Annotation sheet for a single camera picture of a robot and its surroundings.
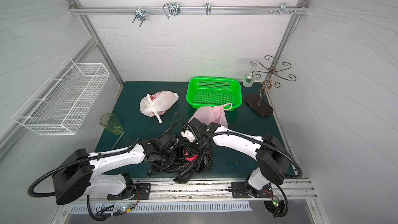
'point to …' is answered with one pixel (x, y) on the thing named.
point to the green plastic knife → (117, 141)
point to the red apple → (192, 158)
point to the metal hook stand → (255, 102)
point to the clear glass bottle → (248, 80)
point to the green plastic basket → (214, 92)
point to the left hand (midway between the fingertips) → (177, 161)
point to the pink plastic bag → (209, 115)
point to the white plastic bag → (157, 103)
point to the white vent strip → (88, 208)
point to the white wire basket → (58, 106)
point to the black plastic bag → (187, 166)
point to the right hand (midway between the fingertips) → (188, 152)
